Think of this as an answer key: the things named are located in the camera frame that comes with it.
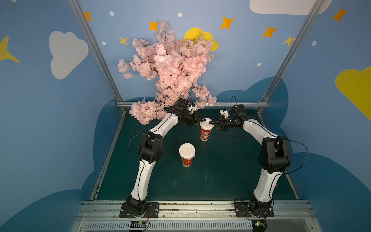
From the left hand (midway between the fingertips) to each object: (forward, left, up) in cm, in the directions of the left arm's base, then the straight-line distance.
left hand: (204, 120), depth 94 cm
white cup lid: (-24, +11, +1) cm, 26 cm away
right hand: (-3, -5, 0) cm, 6 cm away
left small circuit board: (-56, +35, -18) cm, 69 cm away
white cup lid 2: (-4, -1, 0) cm, 4 cm away
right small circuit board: (-55, -27, -19) cm, 64 cm away
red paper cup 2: (-7, -1, -8) cm, 10 cm away
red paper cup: (-26, +11, -9) cm, 30 cm away
